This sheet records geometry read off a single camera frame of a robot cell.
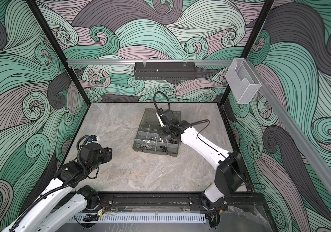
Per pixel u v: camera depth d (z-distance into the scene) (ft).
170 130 1.95
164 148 3.05
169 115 2.06
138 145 3.09
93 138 2.15
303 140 1.71
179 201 2.44
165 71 3.17
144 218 2.49
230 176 1.35
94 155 1.85
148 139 3.17
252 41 2.74
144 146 3.05
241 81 2.59
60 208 1.81
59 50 2.88
